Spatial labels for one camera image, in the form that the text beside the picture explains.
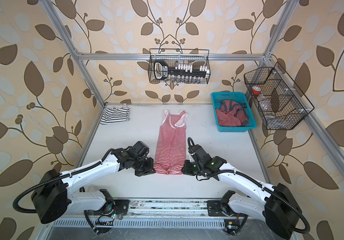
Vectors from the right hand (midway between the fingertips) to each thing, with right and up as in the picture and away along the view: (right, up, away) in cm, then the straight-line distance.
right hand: (181, 171), depth 78 cm
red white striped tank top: (-6, +4, +13) cm, 15 cm away
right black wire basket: (+50, +34, -5) cm, 61 cm away
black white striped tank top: (-49, +31, +33) cm, 66 cm away
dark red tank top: (+37, +32, +27) cm, 56 cm away
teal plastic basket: (+47, +45, +37) cm, 75 cm away
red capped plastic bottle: (+44, +45, +9) cm, 64 cm away
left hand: (-12, 0, 0) cm, 12 cm away
